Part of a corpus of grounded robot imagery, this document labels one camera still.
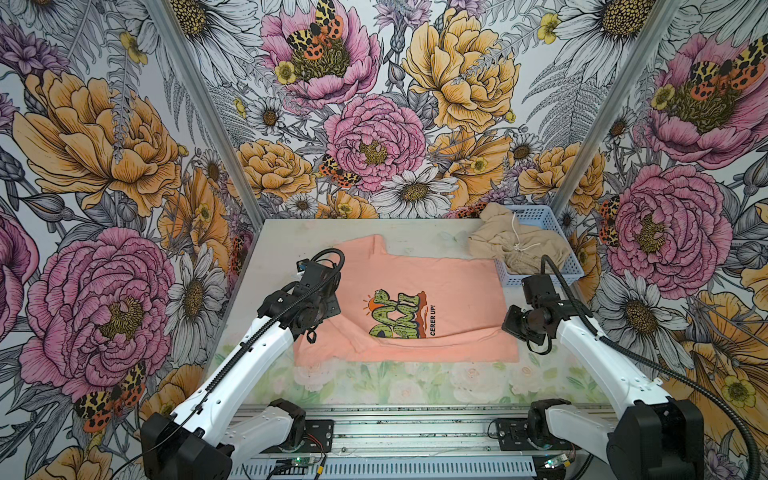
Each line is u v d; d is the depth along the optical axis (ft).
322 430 2.46
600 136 3.12
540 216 3.92
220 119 3.07
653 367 1.46
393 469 3.67
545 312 1.96
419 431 2.51
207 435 1.27
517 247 3.52
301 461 2.34
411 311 3.17
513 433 2.44
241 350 1.49
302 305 1.70
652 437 1.28
